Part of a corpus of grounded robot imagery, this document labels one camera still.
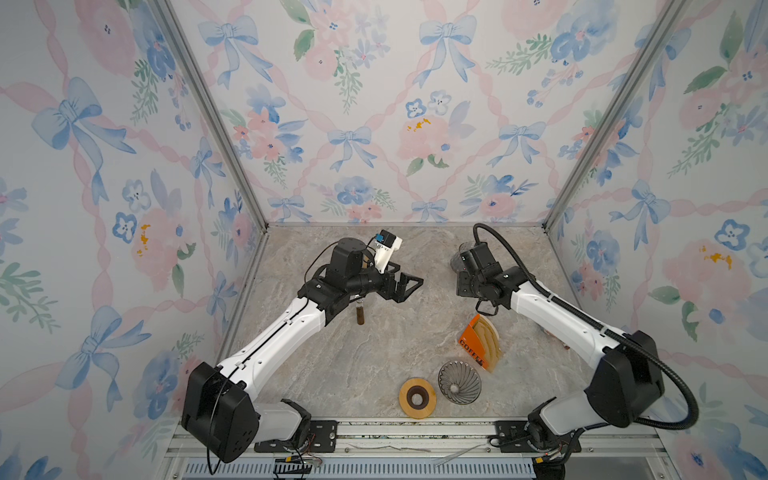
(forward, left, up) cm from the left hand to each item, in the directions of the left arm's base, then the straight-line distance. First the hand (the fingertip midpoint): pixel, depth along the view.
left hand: (411, 272), depth 73 cm
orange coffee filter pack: (-9, -20, -19) cm, 29 cm away
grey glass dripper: (-18, -14, -25) cm, 34 cm away
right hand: (+6, -18, -12) cm, 23 cm away
